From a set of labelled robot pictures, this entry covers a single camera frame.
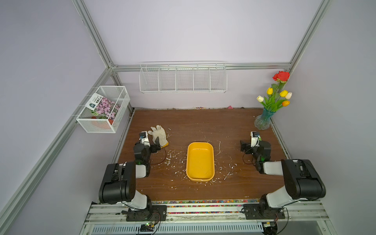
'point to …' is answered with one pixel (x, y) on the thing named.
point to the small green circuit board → (147, 227)
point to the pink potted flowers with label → (101, 107)
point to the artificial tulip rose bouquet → (279, 98)
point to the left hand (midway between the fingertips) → (152, 138)
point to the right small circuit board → (270, 228)
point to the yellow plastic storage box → (200, 161)
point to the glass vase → (262, 122)
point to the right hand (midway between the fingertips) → (248, 139)
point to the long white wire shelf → (183, 77)
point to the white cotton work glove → (159, 132)
